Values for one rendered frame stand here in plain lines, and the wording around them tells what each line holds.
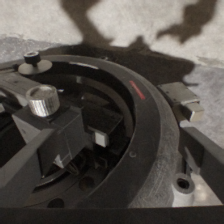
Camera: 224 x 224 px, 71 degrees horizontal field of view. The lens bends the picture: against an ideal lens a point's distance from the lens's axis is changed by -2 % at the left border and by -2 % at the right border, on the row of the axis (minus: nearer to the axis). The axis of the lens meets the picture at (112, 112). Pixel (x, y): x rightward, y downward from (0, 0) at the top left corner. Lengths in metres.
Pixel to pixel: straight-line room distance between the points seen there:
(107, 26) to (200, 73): 0.57
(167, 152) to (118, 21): 0.71
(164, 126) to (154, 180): 0.12
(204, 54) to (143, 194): 0.85
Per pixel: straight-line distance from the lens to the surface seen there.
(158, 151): 0.30
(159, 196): 0.26
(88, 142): 0.31
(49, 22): 0.98
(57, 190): 0.41
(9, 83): 0.51
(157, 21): 0.89
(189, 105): 0.50
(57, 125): 0.25
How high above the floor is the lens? 0.87
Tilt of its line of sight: 50 degrees down
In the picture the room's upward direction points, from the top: 170 degrees counter-clockwise
